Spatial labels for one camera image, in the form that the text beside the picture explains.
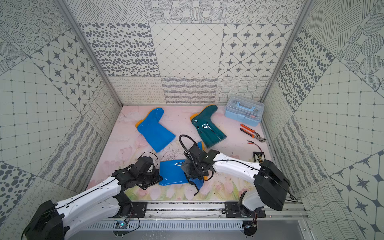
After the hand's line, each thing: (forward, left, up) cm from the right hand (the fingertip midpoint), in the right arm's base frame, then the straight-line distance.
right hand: (193, 175), depth 80 cm
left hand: (-3, +15, -1) cm, 15 cm away
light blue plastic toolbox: (+44, -35, +6) cm, 56 cm away
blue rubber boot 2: (+4, +13, -6) cm, 15 cm away
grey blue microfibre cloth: (+3, +4, +4) cm, 6 cm away
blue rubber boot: (+27, +25, -3) cm, 37 cm away
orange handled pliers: (+31, -43, -6) cm, 53 cm away
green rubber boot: (+30, -11, -4) cm, 33 cm away
